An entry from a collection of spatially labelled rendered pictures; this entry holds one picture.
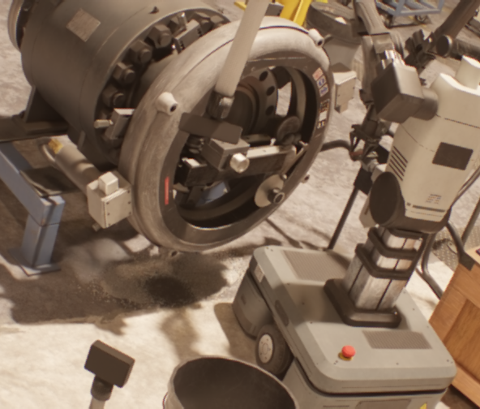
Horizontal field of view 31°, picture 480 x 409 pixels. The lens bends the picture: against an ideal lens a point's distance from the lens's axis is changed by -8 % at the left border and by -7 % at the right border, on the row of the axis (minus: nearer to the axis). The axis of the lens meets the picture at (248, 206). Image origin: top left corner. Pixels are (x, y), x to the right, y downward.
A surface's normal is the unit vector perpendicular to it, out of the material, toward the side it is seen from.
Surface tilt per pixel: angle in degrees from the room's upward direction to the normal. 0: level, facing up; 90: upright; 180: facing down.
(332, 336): 0
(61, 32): 74
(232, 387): 87
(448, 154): 90
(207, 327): 0
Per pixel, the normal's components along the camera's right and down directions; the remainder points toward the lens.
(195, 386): 0.43, 0.51
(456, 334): -0.68, 0.11
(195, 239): 0.66, 0.54
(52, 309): 0.33, -0.83
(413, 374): 0.46, -0.21
